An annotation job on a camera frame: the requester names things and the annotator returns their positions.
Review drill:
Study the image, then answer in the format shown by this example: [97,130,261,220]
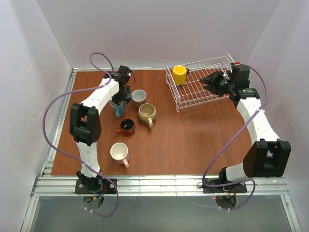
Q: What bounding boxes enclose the blue mug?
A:
[109,100,126,118]

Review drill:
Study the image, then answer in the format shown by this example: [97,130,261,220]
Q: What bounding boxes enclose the yellow textured cup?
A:
[172,65,189,85]

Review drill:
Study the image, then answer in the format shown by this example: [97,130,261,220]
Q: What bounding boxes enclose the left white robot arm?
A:
[70,65,132,193]

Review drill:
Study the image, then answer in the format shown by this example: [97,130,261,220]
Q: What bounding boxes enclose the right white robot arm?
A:
[200,62,292,188]

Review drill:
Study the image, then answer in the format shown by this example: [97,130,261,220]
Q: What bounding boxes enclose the white mug brown dots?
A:
[132,89,147,109]

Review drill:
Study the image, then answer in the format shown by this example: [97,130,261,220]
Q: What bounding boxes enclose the beige round mug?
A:
[138,103,157,128]

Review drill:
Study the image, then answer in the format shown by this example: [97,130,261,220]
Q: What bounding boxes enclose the brown black mug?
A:
[116,119,136,136]

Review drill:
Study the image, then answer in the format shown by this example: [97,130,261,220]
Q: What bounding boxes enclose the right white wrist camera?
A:
[223,70,231,79]

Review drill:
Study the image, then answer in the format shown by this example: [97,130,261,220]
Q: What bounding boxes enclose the white wire dish rack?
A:
[165,53,235,112]

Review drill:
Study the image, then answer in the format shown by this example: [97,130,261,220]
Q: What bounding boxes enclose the white mug pink handle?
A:
[110,143,129,168]

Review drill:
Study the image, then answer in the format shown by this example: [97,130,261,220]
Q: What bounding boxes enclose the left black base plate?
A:
[74,179,117,195]

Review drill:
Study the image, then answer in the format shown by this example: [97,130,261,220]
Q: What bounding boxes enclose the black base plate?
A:
[74,179,117,195]
[197,178,247,194]

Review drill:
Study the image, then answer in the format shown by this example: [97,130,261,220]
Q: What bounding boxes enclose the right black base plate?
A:
[197,178,247,194]

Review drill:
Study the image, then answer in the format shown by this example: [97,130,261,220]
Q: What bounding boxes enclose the aluminium frame rail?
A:
[31,175,289,196]

